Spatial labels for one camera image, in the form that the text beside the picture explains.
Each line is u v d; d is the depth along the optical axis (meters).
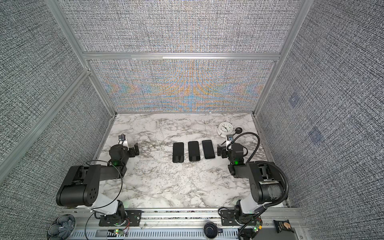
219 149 0.88
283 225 0.70
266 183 0.46
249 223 0.70
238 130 1.07
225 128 1.05
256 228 0.70
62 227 0.69
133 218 0.73
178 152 0.98
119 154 0.73
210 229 0.70
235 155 0.72
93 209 0.49
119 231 0.70
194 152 0.98
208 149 0.98
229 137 0.81
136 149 0.87
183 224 0.73
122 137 0.78
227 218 0.73
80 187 0.45
